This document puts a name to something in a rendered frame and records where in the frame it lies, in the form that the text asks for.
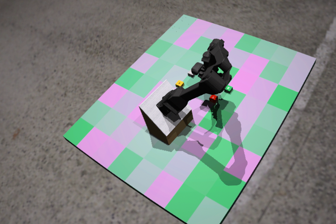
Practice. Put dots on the red block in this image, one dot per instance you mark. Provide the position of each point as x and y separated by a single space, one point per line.
213 98

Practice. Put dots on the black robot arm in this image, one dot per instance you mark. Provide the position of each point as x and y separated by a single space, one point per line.
211 83

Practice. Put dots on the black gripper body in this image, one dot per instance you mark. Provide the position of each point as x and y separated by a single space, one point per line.
200 69

